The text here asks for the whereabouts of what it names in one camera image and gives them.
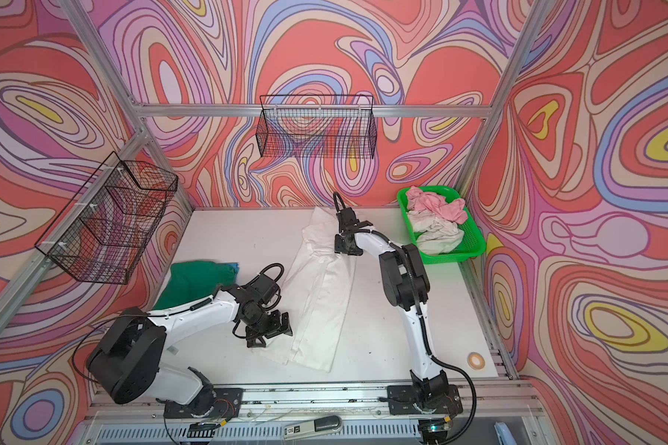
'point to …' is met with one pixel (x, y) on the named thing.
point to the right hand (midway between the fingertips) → (347, 252)
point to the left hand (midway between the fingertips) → (289, 337)
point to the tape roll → (475, 362)
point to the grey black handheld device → (316, 426)
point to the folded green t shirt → (191, 281)
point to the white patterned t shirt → (434, 235)
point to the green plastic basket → (473, 245)
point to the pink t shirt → (453, 209)
